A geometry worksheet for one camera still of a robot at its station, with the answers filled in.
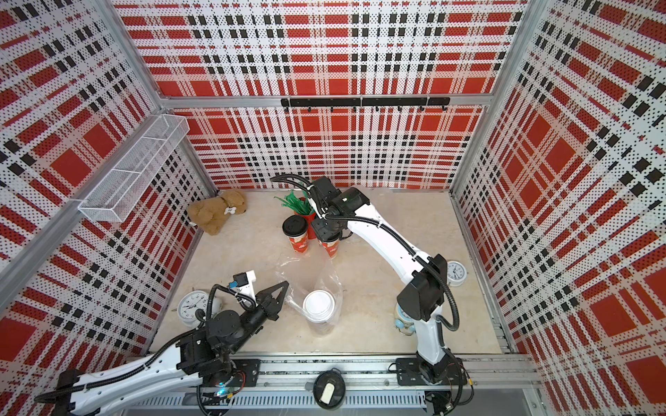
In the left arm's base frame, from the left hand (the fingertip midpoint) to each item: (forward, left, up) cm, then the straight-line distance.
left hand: (293, 283), depth 73 cm
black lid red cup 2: (+20, +2, -1) cm, 21 cm away
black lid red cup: (+13, -10, -2) cm, 17 cm away
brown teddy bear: (+34, +39, -9) cm, 53 cm away
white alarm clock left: (0, +36, -14) cm, 39 cm away
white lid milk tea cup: (-6, -8, -1) cm, 10 cm away
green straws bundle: (+35, +3, -6) cm, 35 cm away
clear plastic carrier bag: (+4, -3, -1) cm, 5 cm away
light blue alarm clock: (-7, -33, -16) cm, 37 cm away
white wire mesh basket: (+35, +70, +1) cm, 78 cm away
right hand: (+17, -11, +4) cm, 21 cm away
